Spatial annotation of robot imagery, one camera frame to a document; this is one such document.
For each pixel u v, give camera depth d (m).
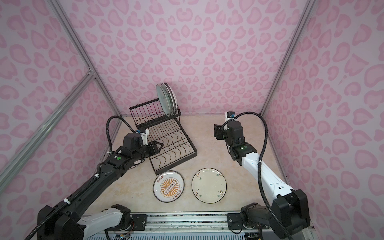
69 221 0.38
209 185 0.83
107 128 0.60
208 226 0.72
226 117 0.70
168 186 0.84
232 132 0.58
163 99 0.95
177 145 1.00
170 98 0.82
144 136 0.72
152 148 0.69
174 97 0.82
